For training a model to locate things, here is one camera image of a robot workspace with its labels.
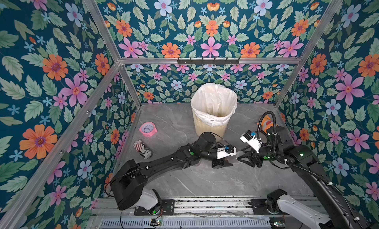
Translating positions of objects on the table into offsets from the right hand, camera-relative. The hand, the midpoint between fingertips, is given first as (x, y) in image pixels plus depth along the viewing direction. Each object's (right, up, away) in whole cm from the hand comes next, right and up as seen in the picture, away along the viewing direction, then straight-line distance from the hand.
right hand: (243, 151), depth 67 cm
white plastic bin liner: (-12, +24, +29) cm, 39 cm away
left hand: (-4, -4, +4) cm, 7 cm away
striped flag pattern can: (-57, -5, +23) cm, 62 cm away
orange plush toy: (+25, +12, +31) cm, 42 cm away
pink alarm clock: (-57, +8, +35) cm, 67 cm away
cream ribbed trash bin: (-20, +10, +15) cm, 27 cm away
